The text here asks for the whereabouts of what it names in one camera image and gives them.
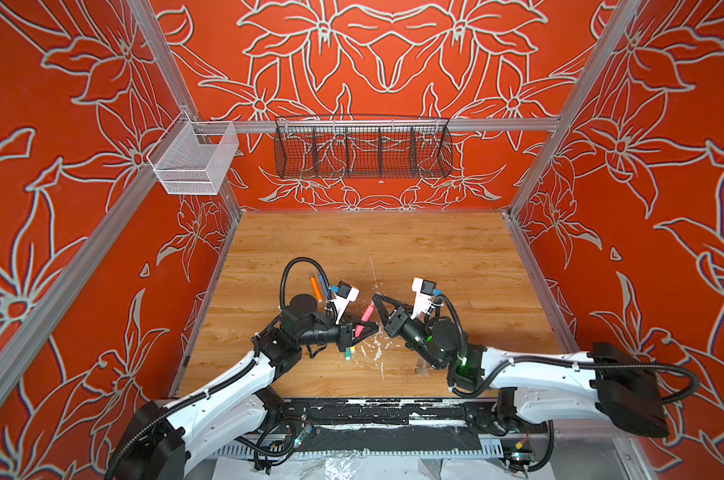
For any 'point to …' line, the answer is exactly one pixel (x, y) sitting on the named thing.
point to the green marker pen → (348, 354)
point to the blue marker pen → (324, 285)
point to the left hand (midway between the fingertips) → (375, 326)
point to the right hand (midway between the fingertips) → (367, 303)
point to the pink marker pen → (365, 318)
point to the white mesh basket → (191, 158)
